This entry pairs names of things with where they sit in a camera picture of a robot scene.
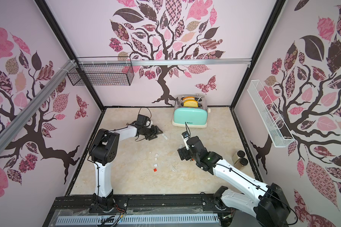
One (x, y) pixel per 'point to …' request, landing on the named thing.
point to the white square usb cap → (155, 165)
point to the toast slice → (191, 103)
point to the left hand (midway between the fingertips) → (159, 135)
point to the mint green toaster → (192, 109)
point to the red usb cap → (155, 170)
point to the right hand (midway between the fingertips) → (186, 147)
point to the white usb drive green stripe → (165, 136)
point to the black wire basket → (102, 75)
